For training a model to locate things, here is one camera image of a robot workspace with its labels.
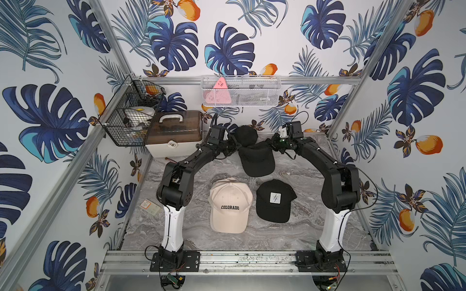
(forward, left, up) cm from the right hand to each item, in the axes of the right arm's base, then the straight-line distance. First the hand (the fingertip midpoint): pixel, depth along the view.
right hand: (265, 142), depth 96 cm
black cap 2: (+17, +9, -12) cm, 22 cm away
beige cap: (-31, +18, -5) cm, 36 cm away
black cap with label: (-27, -3, -13) cm, 30 cm away
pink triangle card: (+13, +24, +20) cm, 34 cm away
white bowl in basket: (-3, +58, +20) cm, 61 cm away
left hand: (-1, +12, +1) cm, 12 cm away
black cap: (-9, +4, -4) cm, 11 cm away
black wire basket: (-1, +66, +16) cm, 68 cm away
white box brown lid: (+14, +54, -8) cm, 56 cm away
